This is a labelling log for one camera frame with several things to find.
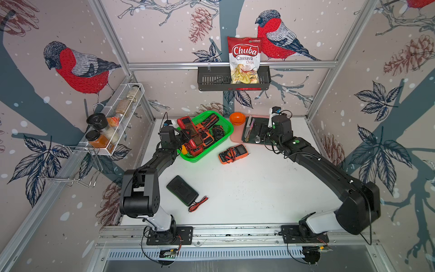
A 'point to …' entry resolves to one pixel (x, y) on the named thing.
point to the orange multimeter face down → (205, 136)
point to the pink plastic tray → (237, 131)
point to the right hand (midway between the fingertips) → (260, 123)
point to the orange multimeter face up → (233, 153)
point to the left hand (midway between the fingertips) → (192, 127)
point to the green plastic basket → (222, 123)
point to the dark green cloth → (260, 128)
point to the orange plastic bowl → (237, 118)
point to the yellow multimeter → (184, 150)
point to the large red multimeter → (193, 131)
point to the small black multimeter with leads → (211, 119)
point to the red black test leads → (196, 205)
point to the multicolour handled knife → (247, 137)
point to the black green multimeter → (180, 188)
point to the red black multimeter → (193, 149)
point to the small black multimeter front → (218, 131)
